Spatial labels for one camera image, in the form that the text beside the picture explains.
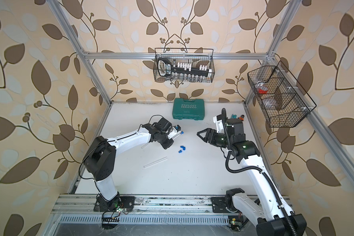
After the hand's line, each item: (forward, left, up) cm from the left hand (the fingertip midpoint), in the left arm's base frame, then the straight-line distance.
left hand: (169, 140), depth 90 cm
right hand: (-7, -18, +17) cm, 25 cm away
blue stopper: (+3, -8, +5) cm, 10 cm away
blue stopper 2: (-2, -9, -6) cm, 11 cm away
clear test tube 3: (-16, +8, +23) cm, 29 cm away
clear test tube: (-2, -5, +8) cm, 9 cm away
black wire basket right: (+8, -60, +28) cm, 66 cm away
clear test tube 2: (-11, +8, -8) cm, 16 cm away
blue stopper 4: (0, -8, -8) cm, 11 cm away
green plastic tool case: (+30, -13, -4) cm, 32 cm away
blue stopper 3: (-4, -7, -8) cm, 11 cm away
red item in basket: (+17, -53, +25) cm, 61 cm away
